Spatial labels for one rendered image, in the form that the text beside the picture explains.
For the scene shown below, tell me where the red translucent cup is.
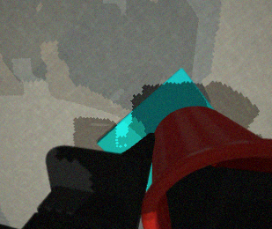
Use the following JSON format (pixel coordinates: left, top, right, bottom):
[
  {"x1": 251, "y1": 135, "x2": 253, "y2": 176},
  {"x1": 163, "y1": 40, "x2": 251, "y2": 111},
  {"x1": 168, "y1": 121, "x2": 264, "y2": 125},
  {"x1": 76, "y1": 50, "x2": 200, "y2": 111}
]
[{"x1": 142, "y1": 106, "x2": 272, "y2": 229}]

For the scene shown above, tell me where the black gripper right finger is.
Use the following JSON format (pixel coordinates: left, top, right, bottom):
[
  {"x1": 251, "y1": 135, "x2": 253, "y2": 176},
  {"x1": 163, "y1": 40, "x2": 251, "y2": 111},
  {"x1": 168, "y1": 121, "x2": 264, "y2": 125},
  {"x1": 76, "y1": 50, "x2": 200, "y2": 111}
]
[{"x1": 166, "y1": 165, "x2": 272, "y2": 229}]

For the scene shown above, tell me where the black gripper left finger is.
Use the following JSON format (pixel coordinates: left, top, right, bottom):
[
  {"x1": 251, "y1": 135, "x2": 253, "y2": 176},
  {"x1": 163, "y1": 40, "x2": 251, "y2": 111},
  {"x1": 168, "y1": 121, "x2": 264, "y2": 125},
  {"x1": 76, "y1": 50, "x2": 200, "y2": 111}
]
[{"x1": 45, "y1": 133, "x2": 155, "y2": 229}]

